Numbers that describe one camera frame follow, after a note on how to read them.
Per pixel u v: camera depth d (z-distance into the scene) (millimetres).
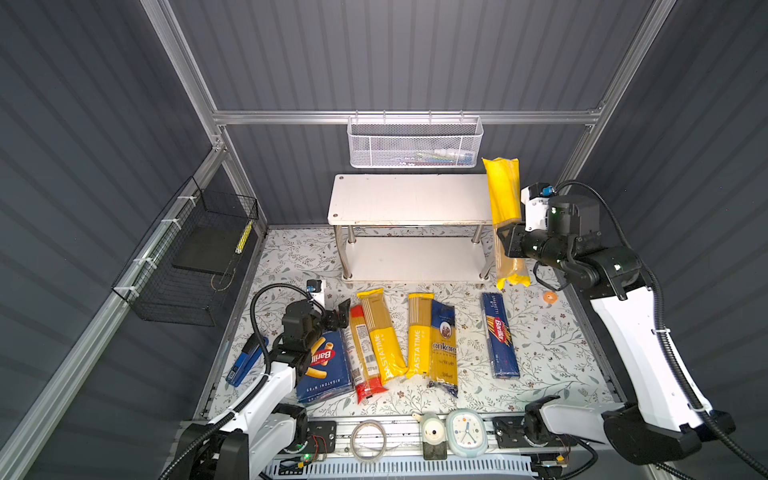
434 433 678
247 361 823
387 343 872
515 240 566
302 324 642
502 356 846
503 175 648
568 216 451
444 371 818
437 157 917
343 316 771
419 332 889
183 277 725
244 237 802
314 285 722
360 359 839
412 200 799
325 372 776
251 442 427
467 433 721
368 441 738
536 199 543
